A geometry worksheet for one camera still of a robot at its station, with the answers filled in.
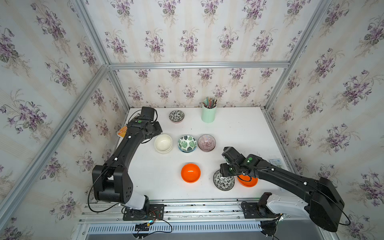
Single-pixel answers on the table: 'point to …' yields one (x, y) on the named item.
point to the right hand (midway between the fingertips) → (225, 170)
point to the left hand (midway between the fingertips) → (160, 131)
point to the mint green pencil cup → (208, 112)
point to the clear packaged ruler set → (277, 162)
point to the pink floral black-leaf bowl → (176, 116)
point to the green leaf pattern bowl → (187, 144)
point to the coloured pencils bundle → (211, 103)
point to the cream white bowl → (163, 143)
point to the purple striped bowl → (206, 143)
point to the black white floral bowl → (223, 183)
